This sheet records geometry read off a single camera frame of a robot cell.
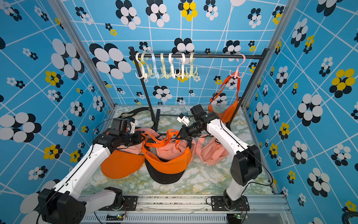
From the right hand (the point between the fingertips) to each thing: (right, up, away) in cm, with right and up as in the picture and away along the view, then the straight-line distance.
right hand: (179, 138), depth 77 cm
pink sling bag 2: (+20, -10, +13) cm, 26 cm away
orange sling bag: (-10, -20, +4) cm, 23 cm away
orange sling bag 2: (+33, +15, +17) cm, 40 cm away
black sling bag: (-46, +13, +37) cm, 60 cm away
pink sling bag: (-27, -8, +11) cm, 31 cm away
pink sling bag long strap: (-3, -9, +14) cm, 17 cm away
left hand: (-18, +1, +2) cm, 19 cm away
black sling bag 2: (-9, -24, +4) cm, 26 cm away
